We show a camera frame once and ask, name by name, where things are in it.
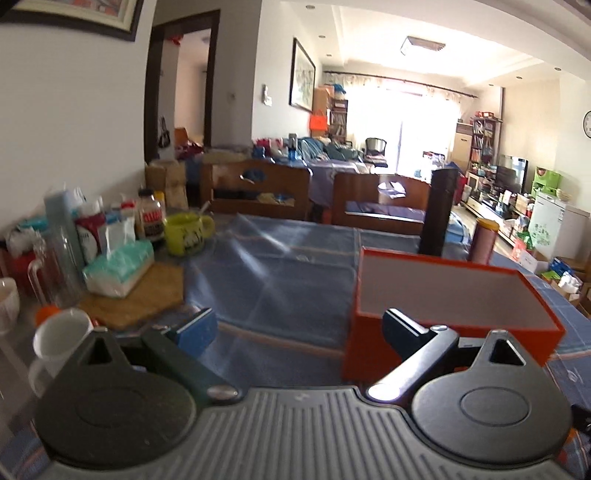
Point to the wooden chair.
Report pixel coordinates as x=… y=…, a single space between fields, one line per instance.
x=256 y=187
x=381 y=202

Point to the wooden chair left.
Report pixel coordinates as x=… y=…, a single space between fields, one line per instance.
x=256 y=187

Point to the ceiling lamp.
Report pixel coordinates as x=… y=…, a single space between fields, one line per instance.
x=415 y=46

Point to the white cup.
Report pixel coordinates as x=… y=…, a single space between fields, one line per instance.
x=55 y=340

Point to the clear glass pitcher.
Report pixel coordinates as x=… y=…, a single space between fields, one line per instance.
x=53 y=274

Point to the blue checkered tablecloth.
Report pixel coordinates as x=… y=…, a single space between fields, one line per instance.
x=282 y=295

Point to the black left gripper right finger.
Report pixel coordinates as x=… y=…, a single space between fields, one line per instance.
x=425 y=353

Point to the pink thermos yellow lid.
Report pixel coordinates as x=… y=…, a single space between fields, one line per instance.
x=483 y=242

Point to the wooden chair middle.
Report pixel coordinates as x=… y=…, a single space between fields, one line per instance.
x=381 y=202

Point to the tissue pack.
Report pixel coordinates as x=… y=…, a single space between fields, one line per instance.
x=116 y=274

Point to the dark jar with label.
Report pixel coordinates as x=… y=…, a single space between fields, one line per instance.
x=149 y=213

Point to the wall clock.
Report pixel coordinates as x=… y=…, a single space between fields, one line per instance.
x=586 y=124

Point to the wooden cutting board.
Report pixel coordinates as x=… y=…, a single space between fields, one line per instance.
x=160 y=289

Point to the television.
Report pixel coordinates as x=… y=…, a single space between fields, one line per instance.
x=511 y=173

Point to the white small freezer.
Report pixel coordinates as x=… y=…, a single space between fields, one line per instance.
x=557 y=228

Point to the framed wall painting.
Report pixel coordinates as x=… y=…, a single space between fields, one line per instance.
x=302 y=78

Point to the tall black cylinder bottle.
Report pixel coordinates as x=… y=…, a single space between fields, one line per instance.
x=441 y=198

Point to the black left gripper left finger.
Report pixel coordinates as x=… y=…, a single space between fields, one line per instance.
x=175 y=350

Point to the orange cardboard box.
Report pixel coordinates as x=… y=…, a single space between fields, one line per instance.
x=470 y=298

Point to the yellow-green mug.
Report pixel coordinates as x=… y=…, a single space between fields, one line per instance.
x=185 y=233

